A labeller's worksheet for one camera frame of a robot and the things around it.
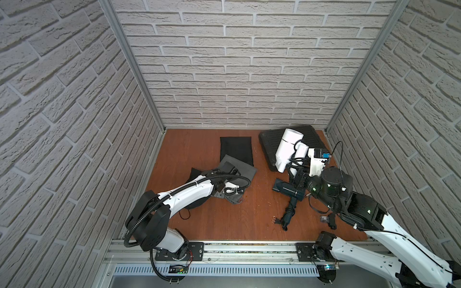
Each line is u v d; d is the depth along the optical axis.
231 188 0.75
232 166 0.68
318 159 0.53
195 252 0.74
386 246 0.43
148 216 0.41
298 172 0.56
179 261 0.70
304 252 0.74
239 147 1.10
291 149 0.61
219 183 0.60
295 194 0.85
